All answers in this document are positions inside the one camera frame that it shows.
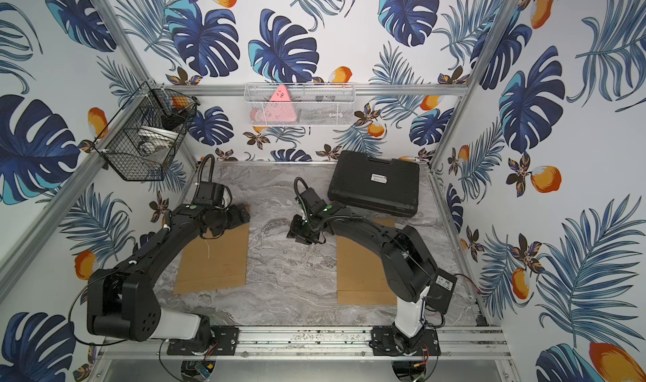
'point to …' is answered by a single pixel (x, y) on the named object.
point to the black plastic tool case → (389, 186)
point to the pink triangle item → (279, 108)
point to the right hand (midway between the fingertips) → (288, 236)
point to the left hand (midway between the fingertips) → (239, 215)
